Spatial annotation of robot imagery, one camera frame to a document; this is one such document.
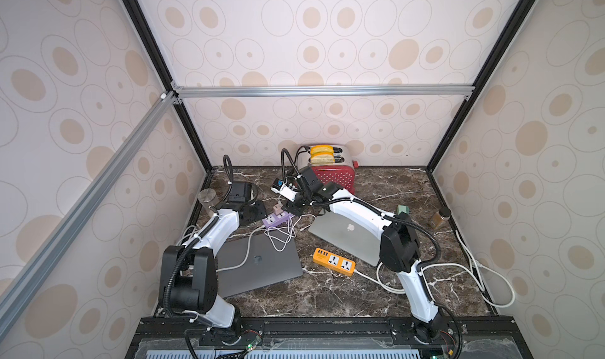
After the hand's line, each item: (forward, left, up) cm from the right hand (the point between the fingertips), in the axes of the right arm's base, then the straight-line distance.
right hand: (282, 207), depth 88 cm
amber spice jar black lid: (+3, -62, -7) cm, 62 cm away
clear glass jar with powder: (+3, +30, +1) cm, 30 cm away
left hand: (0, +5, -2) cm, 6 cm away
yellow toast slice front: (+20, -15, +6) cm, 26 cm away
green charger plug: (+9, -51, -12) cm, 53 cm away
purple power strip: (+1, +4, -10) cm, 11 cm away
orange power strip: (-16, -20, -11) cm, 28 cm away
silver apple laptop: (-3, -26, -13) cm, 29 cm away
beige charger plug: (+3, +3, -5) cm, 7 cm away
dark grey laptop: (-17, +6, -14) cm, 23 cm away
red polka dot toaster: (+17, -23, +2) cm, 29 cm away
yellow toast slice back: (+25, -14, +8) cm, 30 cm away
